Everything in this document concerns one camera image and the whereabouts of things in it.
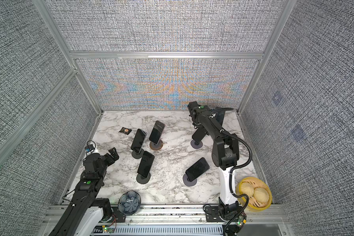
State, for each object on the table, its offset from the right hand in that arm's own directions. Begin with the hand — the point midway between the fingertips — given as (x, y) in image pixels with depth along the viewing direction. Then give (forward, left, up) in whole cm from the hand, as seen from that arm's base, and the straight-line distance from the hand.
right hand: (204, 123), depth 94 cm
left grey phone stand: (-16, +43, -14) cm, 48 cm away
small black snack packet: (+3, +54, -12) cm, 56 cm away
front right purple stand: (-32, +11, -14) cm, 37 cm away
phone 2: (-28, +33, +3) cm, 44 cm away
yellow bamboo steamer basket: (-45, -21, -10) cm, 51 cm away
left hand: (-19, +54, +1) cm, 57 cm away
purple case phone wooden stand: (-3, +30, -6) cm, 31 cm away
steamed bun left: (-38, -19, -6) cm, 43 cm away
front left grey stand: (-31, +38, -13) cm, 51 cm away
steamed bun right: (-41, -26, -8) cm, 49 cm away
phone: (-5, +3, -6) cm, 8 cm away
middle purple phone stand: (-8, +4, -14) cm, 17 cm away
